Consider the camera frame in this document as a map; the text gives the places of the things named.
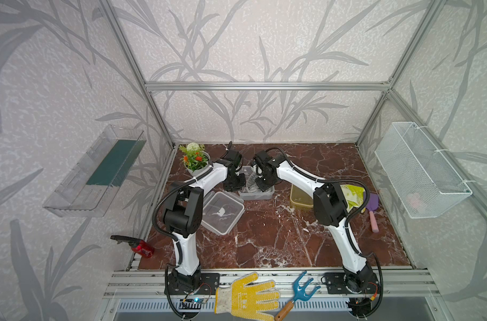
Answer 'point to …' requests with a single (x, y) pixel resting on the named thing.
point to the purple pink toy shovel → (372, 206)
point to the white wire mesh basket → (425, 183)
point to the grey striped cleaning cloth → (251, 184)
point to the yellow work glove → (241, 299)
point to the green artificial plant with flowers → (195, 158)
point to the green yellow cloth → (354, 196)
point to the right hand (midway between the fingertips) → (262, 184)
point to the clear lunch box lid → (221, 211)
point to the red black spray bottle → (138, 245)
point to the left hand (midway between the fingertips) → (242, 187)
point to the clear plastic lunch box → (243, 194)
